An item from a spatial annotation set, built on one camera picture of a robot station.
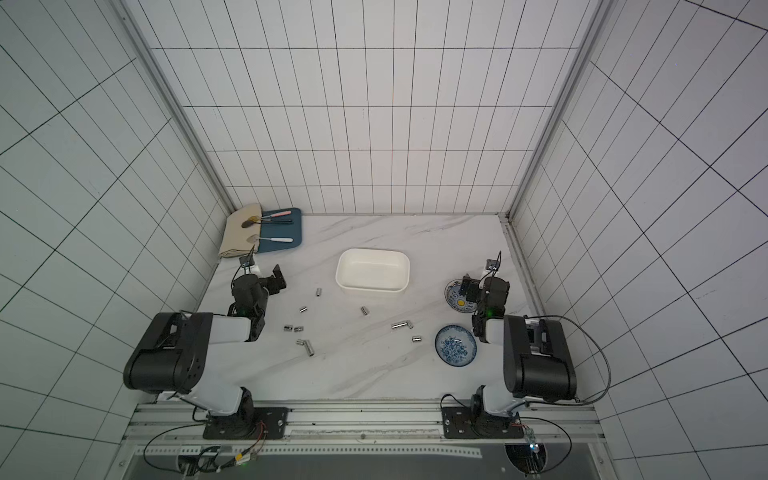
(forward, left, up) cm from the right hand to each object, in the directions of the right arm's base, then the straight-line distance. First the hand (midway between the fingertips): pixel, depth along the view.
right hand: (473, 273), depth 95 cm
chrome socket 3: (-13, +35, -5) cm, 37 cm away
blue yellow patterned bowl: (-7, +5, -6) cm, 11 cm away
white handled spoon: (+14, +80, -4) cm, 81 cm away
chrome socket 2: (-14, +54, -4) cm, 56 cm away
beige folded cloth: (+15, +89, -4) cm, 90 cm away
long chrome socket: (-26, +49, -5) cm, 56 cm away
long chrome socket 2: (-16, +23, -6) cm, 29 cm away
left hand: (-4, +68, +1) cm, 68 cm away
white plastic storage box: (+2, +33, -4) cm, 33 cm away
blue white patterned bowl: (-22, +7, -6) cm, 24 cm away
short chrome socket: (-16, +20, -6) cm, 26 cm away
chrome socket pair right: (-20, +54, -4) cm, 58 cm away
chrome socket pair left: (-20, +57, -4) cm, 60 cm away
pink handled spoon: (+26, +75, -3) cm, 79 cm away
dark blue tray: (+19, +71, -3) cm, 74 cm away
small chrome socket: (-24, +52, -4) cm, 58 cm away
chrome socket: (-7, +51, -5) cm, 52 cm away
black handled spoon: (+22, +86, -4) cm, 88 cm away
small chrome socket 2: (-20, +18, -6) cm, 28 cm away
